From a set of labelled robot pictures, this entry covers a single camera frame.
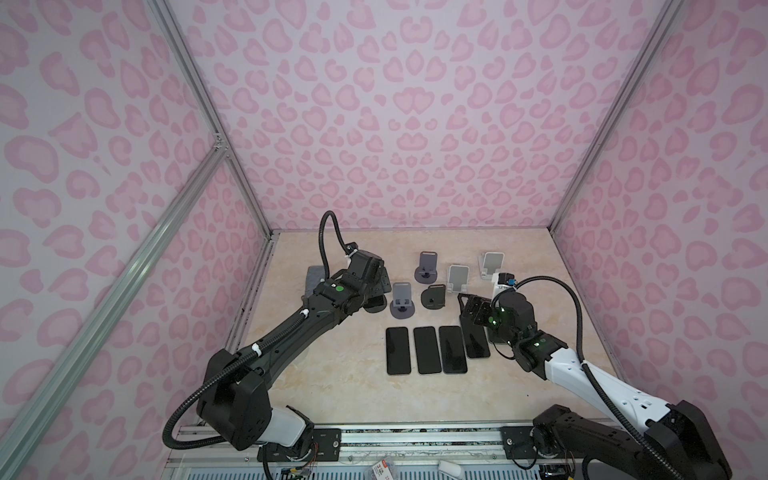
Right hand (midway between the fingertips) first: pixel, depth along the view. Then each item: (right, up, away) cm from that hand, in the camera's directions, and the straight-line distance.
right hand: (469, 297), depth 82 cm
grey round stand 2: (-9, +6, +21) cm, 24 cm away
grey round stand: (-18, -5, +13) cm, 23 cm away
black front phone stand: (-8, -2, +15) cm, 17 cm away
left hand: (-26, +6, +1) cm, 27 cm away
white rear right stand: (+13, +9, +22) cm, 27 cm away
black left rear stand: (-27, -4, +18) cm, 33 cm away
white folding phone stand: (+1, +3, +18) cm, 18 cm away
